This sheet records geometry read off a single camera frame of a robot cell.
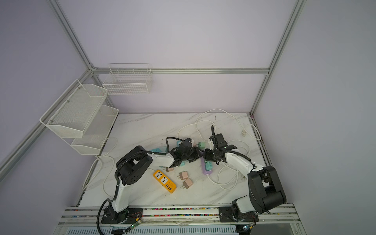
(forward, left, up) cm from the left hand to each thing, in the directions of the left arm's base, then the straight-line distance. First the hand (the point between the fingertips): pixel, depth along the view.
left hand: (205, 154), depth 92 cm
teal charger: (-10, -1, +5) cm, 11 cm away
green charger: (+8, +2, -2) cm, 9 cm away
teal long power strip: (+10, +18, -4) cm, 21 cm away
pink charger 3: (-9, +23, -2) cm, 25 cm away
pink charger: (-13, +14, -3) cm, 19 cm away
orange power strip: (-17, +24, -2) cm, 29 cm away
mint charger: (-11, +13, +11) cm, 21 cm away
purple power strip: (-12, +1, +1) cm, 12 cm away
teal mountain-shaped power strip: (+4, +29, -1) cm, 29 cm away
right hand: (-2, +1, +3) cm, 4 cm away
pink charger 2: (-18, +11, -2) cm, 21 cm away
